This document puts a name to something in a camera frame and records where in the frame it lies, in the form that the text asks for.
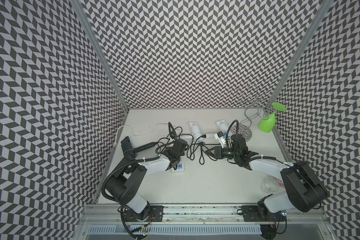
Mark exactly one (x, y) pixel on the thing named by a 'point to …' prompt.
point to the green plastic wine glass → (267, 124)
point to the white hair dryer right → (223, 126)
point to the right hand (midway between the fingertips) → (206, 154)
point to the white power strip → (180, 165)
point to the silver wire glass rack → (253, 101)
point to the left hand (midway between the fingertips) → (177, 147)
